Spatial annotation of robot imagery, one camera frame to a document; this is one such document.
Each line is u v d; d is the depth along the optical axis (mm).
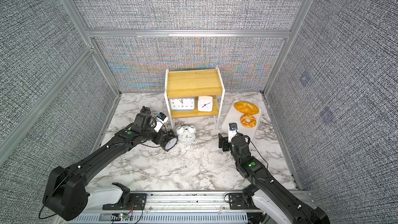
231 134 697
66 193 396
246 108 1040
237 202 730
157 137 732
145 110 949
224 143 717
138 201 734
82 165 445
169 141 856
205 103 859
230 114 1060
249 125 989
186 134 878
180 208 731
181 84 785
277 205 489
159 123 715
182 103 858
